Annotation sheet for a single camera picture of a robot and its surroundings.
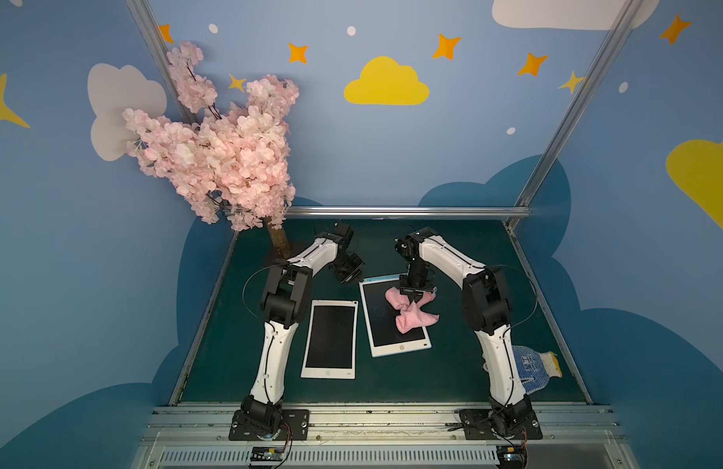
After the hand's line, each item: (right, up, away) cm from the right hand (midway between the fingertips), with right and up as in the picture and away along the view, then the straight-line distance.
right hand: (412, 301), depth 94 cm
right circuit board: (+22, -36, -21) cm, 47 cm away
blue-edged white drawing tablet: (-9, -11, -1) cm, 15 cm away
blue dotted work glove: (+35, -18, -10) cm, 40 cm away
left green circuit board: (-40, -34, -22) cm, 57 cm away
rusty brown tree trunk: (-46, +20, +7) cm, 51 cm away
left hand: (-15, +8, +9) cm, 19 cm away
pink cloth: (-1, -3, -7) cm, 8 cm away
